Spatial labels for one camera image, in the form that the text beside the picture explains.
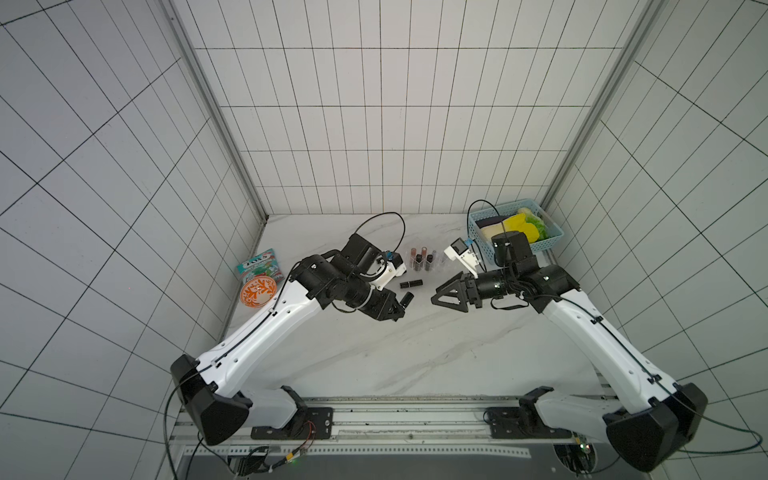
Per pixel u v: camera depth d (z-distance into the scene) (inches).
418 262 38.6
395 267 24.4
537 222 42.1
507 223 42.3
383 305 22.6
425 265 39.5
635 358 16.2
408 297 26.8
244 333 16.5
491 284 23.3
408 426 29.3
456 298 23.2
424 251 38.4
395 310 26.1
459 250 24.3
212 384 15.0
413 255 39.3
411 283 38.5
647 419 14.4
